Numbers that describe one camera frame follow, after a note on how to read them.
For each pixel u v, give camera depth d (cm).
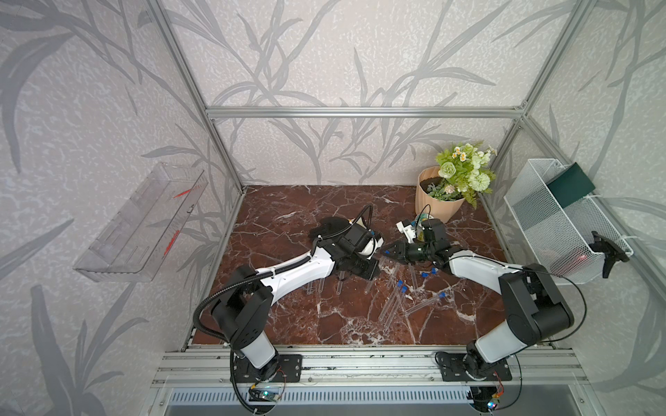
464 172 88
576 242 61
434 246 72
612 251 55
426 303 87
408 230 84
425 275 93
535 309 45
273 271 47
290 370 73
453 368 73
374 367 75
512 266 51
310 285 56
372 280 72
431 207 97
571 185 72
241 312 44
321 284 90
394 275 94
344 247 66
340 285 89
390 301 87
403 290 89
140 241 68
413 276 91
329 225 105
